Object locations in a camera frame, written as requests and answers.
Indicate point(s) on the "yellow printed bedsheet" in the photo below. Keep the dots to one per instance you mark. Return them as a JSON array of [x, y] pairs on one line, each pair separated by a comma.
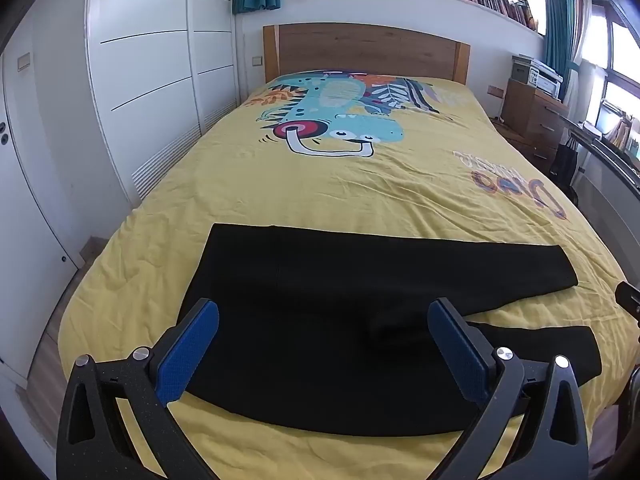
[[350, 185]]

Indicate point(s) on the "black bag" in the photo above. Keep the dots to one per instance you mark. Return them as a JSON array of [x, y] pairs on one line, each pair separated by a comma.
[[564, 165]]

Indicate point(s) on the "wooden dresser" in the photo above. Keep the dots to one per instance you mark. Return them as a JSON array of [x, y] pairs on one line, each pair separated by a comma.
[[530, 115]]

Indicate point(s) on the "white printer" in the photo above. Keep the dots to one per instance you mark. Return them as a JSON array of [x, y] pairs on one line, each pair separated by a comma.
[[546, 77]]

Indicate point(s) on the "white door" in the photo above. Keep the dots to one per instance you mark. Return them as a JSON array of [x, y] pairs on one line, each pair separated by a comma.
[[35, 185]]

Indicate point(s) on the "black pants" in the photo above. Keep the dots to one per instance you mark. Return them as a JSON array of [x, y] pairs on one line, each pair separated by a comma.
[[300, 300]]

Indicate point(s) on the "white wardrobe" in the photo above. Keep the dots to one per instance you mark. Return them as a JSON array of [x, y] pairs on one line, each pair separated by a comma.
[[150, 85]]

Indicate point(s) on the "window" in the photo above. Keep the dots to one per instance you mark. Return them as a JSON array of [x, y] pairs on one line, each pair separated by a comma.
[[620, 60]]

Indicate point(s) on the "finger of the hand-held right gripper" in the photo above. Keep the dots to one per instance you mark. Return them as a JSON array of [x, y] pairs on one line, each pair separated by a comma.
[[631, 300]]

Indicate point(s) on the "wooden headboard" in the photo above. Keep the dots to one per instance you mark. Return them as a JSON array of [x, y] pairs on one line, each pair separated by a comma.
[[365, 50]]

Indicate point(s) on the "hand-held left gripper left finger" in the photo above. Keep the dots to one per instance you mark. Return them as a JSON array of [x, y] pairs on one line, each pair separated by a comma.
[[187, 355]]

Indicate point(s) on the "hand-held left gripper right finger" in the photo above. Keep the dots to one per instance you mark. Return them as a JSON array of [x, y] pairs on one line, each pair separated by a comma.
[[457, 355]]

